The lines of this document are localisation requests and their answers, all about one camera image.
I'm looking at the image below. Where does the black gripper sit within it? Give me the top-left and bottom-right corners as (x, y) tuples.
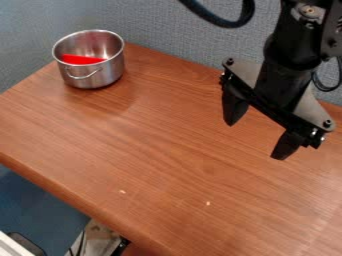
(220, 58), (335, 160)

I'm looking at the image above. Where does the metal pot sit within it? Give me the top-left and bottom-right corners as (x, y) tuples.
(52, 29), (126, 89)

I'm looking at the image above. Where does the red object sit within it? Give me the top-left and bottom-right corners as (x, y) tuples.
(61, 54), (104, 65)

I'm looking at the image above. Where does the white black object corner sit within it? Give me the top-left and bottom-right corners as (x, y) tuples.
(0, 231), (47, 256)

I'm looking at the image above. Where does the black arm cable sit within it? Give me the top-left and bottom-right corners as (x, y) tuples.
(178, 0), (342, 93)

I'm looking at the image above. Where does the table leg frame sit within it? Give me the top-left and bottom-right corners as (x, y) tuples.
(65, 220), (130, 256)

